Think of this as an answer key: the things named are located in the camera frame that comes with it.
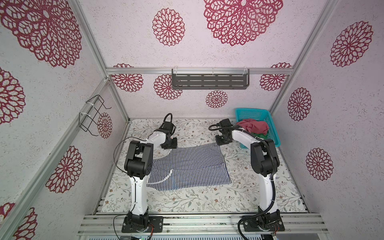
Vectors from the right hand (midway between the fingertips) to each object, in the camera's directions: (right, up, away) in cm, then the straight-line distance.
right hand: (219, 139), depth 104 cm
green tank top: (+31, +2, +1) cm, 31 cm away
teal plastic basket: (+36, +18, +12) cm, 42 cm away
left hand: (-33, -6, -1) cm, 33 cm away
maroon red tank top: (+24, +9, -1) cm, 25 cm away
